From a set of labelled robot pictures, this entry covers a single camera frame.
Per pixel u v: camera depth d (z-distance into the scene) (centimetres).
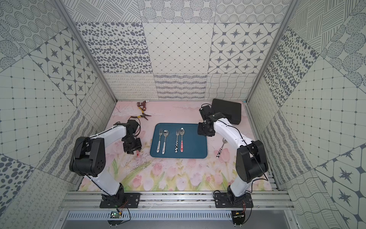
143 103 117
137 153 90
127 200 73
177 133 101
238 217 73
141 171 84
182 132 99
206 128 76
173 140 96
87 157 48
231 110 108
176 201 76
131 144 80
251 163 45
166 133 98
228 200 66
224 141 96
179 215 70
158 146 93
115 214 72
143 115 111
